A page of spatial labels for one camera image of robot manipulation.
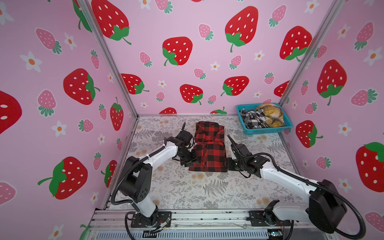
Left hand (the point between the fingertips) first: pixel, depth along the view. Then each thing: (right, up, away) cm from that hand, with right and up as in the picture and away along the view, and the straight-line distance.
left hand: (199, 162), depth 85 cm
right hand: (+14, 0, -1) cm, 14 cm away
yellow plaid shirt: (+55, +30, +23) cm, 66 cm away
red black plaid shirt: (+7, +9, +13) cm, 17 cm away
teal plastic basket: (+64, +24, +19) cm, 71 cm away
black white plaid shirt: (+40, +27, +22) cm, 53 cm away
